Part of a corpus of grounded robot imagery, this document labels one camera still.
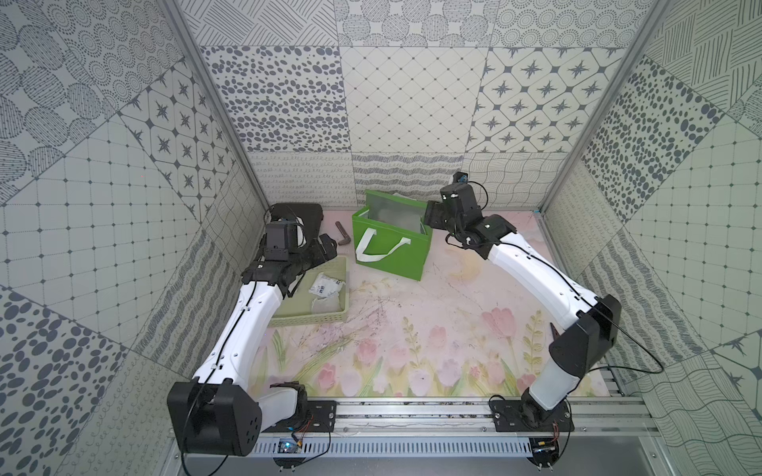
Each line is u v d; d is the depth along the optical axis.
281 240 0.59
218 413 0.38
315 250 0.71
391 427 0.73
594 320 0.44
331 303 0.92
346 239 1.09
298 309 0.93
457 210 0.58
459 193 0.57
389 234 0.86
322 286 0.95
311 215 1.18
